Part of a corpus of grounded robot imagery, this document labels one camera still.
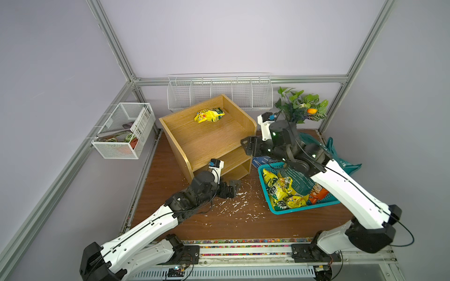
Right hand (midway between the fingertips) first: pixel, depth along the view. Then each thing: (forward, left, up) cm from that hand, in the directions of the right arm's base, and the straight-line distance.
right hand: (247, 139), depth 65 cm
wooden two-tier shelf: (+12, +15, -6) cm, 20 cm away
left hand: (-9, +6, -17) cm, 20 cm away
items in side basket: (+9, +52, -6) cm, 53 cm away
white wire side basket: (+16, +45, -3) cm, 48 cm away
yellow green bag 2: (-7, -17, -27) cm, 33 cm away
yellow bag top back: (+17, +15, -2) cm, 23 cm away
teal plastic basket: (-15, -15, -31) cm, 38 cm away
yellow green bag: (-1, -13, -30) cm, 33 cm away
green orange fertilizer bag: (-5, -42, -12) cm, 43 cm away
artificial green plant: (+22, -23, -2) cm, 32 cm away
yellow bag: (-13, -23, -29) cm, 40 cm away
